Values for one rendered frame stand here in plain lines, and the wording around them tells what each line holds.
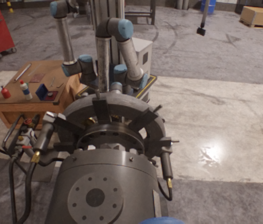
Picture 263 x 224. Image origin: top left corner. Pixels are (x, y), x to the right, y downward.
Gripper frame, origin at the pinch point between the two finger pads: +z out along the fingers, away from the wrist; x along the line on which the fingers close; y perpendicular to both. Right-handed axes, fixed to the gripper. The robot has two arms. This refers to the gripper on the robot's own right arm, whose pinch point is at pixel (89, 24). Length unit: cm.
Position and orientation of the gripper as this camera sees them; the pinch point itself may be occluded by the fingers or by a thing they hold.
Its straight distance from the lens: 119.4
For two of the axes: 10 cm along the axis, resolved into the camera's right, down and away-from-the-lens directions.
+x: 0.1, 6.8, -7.3
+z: 0.0, 7.3, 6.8
